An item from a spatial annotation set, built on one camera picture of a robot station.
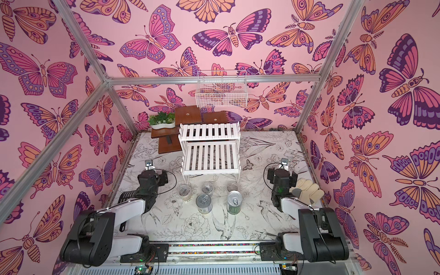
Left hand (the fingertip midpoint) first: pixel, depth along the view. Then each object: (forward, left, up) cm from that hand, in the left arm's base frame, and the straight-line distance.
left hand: (156, 169), depth 92 cm
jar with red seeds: (-9, -41, -3) cm, 42 cm away
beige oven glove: (-9, -80, -6) cm, 81 cm away
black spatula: (-13, +14, -5) cm, 20 cm away
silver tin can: (-18, -27, 0) cm, 33 cm away
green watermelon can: (-18, -41, +3) cm, 45 cm away
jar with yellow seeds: (-11, -16, -3) cm, 20 cm away
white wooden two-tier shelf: (+12, -28, +4) cm, 31 cm away
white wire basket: (+46, -36, +20) cm, 62 cm away
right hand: (0, -66, +1) cm, 66 cm away
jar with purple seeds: (-9, -27, -3) cm, 29 cm away
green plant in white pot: (+25, -1, +14) cm, 28 cm away
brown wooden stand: (+26, 0, -4) cm, 26 cm away
